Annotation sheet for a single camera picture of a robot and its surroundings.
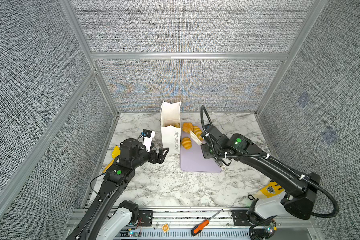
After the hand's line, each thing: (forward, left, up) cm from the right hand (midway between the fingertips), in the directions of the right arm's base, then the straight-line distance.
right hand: (206, 147), depth 74 cm
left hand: (-1, +22, +3) cm, 22 cm away
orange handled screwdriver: (-32, +5, -20) cm, 38 cm away
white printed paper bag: (+10, +18, +5) cm, 21 cm away
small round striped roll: (+15, +9, -17) cm, 24 cm away
